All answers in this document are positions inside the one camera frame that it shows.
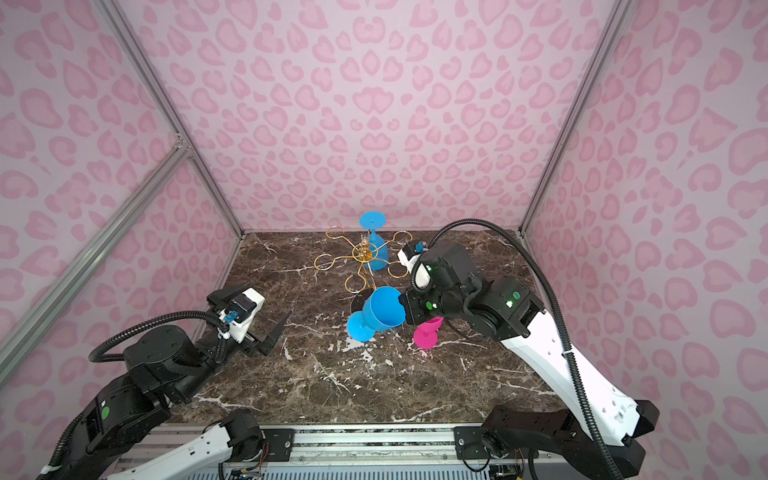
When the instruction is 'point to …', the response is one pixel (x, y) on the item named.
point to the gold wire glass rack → (365, 253)
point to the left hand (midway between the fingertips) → (265, 292)
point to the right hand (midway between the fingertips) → (399, 300)
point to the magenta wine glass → (426, 334)
